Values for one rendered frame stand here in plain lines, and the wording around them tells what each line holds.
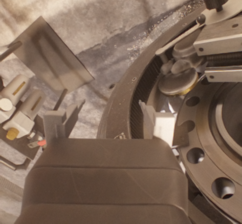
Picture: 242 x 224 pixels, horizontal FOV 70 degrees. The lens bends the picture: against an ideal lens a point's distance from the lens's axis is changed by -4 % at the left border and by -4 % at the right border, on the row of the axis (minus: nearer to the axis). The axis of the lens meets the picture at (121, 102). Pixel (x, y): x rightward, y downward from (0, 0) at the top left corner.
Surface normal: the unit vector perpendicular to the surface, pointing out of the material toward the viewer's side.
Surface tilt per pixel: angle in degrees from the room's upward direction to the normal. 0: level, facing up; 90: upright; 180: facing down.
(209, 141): 90
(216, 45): 35
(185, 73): 90
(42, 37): 0
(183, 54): 50
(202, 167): 90
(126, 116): 90
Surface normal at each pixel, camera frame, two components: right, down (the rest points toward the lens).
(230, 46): -0.56, 0.74
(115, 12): -0.11, 0.65
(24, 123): 0.83, -0.36
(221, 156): -0.55, -0.67
